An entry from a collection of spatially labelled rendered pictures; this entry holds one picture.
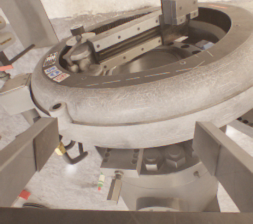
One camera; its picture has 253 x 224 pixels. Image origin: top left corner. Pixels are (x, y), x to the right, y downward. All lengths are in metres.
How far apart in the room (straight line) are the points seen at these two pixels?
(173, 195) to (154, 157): 0.20
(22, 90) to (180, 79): 0.47
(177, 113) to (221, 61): 0.13
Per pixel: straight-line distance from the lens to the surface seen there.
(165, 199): 0.76
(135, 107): 0.32
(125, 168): 0.37
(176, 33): 0.74
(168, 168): 0.65
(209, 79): 0.34
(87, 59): 0.59
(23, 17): 1.50
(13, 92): 0.64
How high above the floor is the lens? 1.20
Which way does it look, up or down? 51 degrees down
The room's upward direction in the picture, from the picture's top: 168 degrees counter-clockwise
